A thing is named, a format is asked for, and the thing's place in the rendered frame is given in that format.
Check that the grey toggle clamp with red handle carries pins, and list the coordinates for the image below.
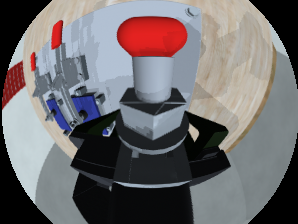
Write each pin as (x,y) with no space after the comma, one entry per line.
(42,83)

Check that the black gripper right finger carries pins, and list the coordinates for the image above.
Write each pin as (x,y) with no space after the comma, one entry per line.
(211,134)

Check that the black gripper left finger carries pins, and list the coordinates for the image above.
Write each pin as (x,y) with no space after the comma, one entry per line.
(97,125)

